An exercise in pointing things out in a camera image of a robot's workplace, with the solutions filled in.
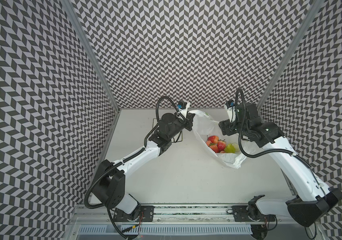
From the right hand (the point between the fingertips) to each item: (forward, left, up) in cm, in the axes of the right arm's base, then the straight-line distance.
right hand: (227, 126), depth 73 cm
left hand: (+6, +15, +5) cm, 17 cm away
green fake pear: (0, -7, -23) cm, 24 cm away
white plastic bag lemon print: (+12, +8, -15) cm, 20 cm away
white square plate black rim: (-6, +25, -1) cm, 26 cm away
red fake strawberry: (+8, +1, -24) cm, 25 cm away
